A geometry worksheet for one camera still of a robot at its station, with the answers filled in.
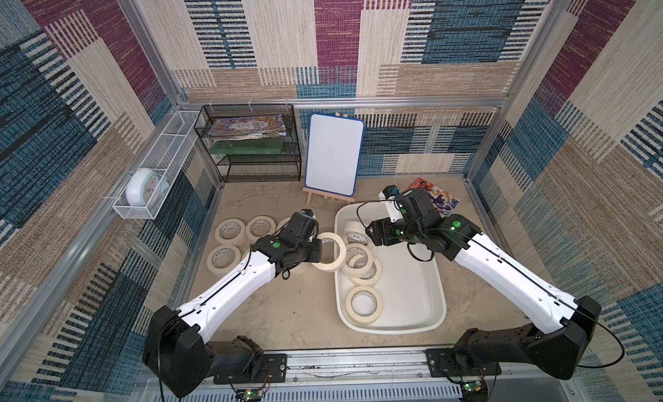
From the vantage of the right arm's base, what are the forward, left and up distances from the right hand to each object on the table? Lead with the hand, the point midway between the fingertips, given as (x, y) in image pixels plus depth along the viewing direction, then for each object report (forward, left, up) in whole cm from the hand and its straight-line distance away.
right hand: (376, 225), depth 75 cm
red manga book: (+27, -33, -23) cm, 49 cm away
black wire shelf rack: (+45, +54, -19) cm, 73 cm away
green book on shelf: (+37, +37, 0) cm, 52 cm away
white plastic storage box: (-7, -13, -23) cm, 28 cm away
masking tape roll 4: (-7, +1, -23) cm, 24 cm away
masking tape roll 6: (+15, +53, -23) cm, 60 cm away
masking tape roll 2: (+6, +5, -13) cm, 15 cm away
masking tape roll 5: (-14, +3, -23) cm, 28 cm away
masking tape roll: (-8, +12, -9) cm, 17 cm away
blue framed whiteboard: (+34, +12, -1) cm, 36 cm away
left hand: (-1, +17, -10) cm, 20 cm away
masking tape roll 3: (-5, +3, -19) cm, 20 cm away
